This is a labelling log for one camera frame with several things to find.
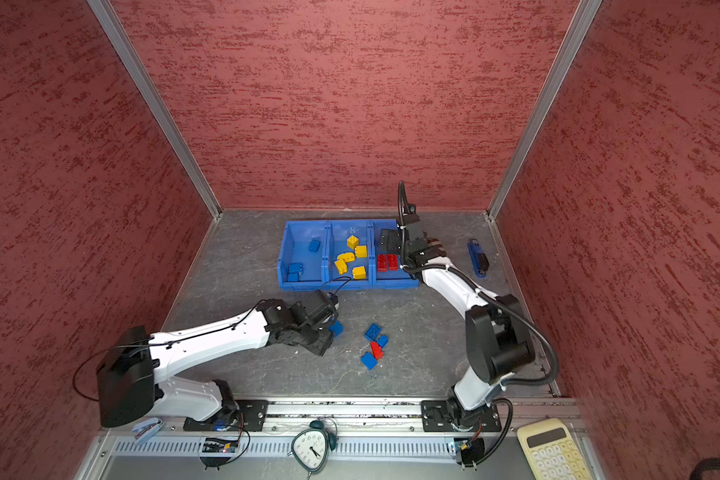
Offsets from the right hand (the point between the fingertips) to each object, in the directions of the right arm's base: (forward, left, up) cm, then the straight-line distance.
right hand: (394, 239), depth 92 cm
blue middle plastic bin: (+12, +20, -10) cm, 26 cm away
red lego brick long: (+1, 0, -14) cm, 14 cm away
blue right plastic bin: (-5, +1, -17) cm, 18 cm away
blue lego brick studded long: (-23, +8, -17) cm, 29 cm away
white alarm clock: (-52, +23, -12) cm, 58 cm away
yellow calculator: (-54, -33, -14) cm, 65 cm away
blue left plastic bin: (+9, +36, -16) cm, 40 cm away
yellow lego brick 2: (+3, +16, -13) cm, 21 cm away
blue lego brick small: (-27, +5, -15) cm, 31 cm away
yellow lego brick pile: (+6, +11, -14) cm, 19 cm away
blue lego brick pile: (-22, +19, -15) cm, 33 cm away
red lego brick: (-29, +7, -16) cm, 34 cm away
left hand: (-29, +23, -10) cm, 38 cm away
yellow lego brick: (+9, +14, -12) cm, 21 cm away
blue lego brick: (+11, +29, -15) cm, 34 cm away
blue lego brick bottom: (-32, +9, -16) cm, 37 cm away
